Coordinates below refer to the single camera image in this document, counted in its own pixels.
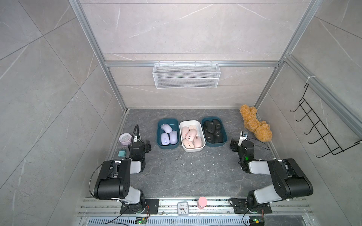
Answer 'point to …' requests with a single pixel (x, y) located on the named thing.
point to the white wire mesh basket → (186, 76)
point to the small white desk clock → (183, 208)
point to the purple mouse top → (165, 139)
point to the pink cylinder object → (202, 202)
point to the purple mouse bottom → (173, 137)
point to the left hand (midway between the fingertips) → (141, 140)
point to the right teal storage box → (222, 130)
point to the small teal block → (122, 153)
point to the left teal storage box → (168, 133)
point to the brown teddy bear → (261, 130)
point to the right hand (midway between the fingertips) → (240, 139)
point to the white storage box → (184, 123)
